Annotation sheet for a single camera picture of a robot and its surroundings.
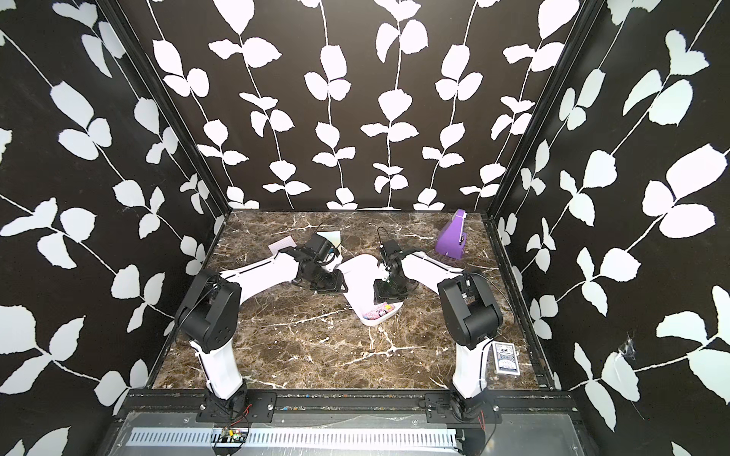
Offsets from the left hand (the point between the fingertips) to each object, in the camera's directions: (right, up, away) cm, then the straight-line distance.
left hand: (345, 286), depth 91 cm
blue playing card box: (+48, -20, -9) cm, 53 cm away
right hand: (+11, -4, +1) cm, 12 cm away
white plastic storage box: (+5, +5, -5) cm, 8 cm away
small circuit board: (-26, -34, -21) cm, 48 cm away
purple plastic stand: (+39, +15, +13) cm, 43 cm away
